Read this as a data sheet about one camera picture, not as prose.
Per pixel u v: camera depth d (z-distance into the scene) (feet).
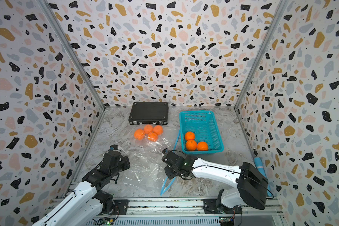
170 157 1.98
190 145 3.03
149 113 3.61
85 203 1.68
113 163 2.06
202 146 2.98
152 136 3.13
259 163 2.99
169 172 2.31
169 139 3.29
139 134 3.16
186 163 1.87
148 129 3.35
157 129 3.29
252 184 1.37
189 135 3.19
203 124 3.63
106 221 2.30
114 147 2.41
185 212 2.40
